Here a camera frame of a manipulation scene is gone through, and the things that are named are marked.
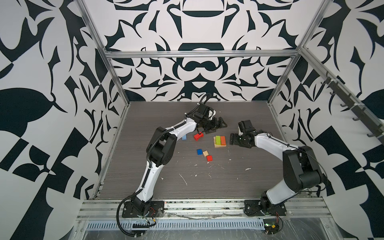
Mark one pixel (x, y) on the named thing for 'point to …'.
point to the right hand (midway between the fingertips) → (236, 139)
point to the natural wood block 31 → (216, 146)
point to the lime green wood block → (217, 140)
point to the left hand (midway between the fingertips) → (224, 125)
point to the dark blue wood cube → (199, 151)
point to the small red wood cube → (209, 158)
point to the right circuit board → (270, 226)
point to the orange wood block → (223, 140)
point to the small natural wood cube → (205, 153)
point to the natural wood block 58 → (214, 139)
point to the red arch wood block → (198, 136)
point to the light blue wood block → (184, 138)
